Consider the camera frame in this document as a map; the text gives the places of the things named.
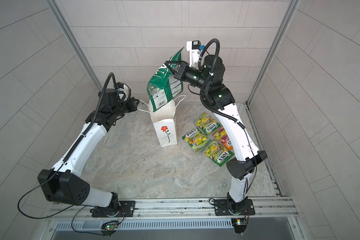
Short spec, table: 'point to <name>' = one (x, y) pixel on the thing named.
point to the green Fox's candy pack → (206, 123)
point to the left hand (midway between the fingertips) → (142, 97)
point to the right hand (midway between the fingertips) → (165, 64)
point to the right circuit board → (239, 224)
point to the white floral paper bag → (164, 121)
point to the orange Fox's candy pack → (221, 135)
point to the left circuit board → (108, 228)
